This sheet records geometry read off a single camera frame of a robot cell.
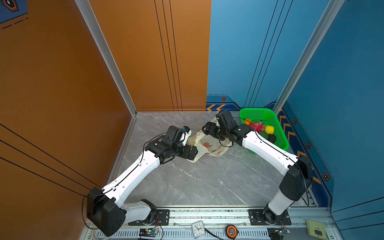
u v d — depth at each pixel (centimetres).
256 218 72
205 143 102
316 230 68
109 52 87
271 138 99
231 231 67
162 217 74
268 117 110
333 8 70
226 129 61
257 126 99
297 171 43
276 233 70
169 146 58
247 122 108
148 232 70
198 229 69
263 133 100
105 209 38
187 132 69
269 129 102
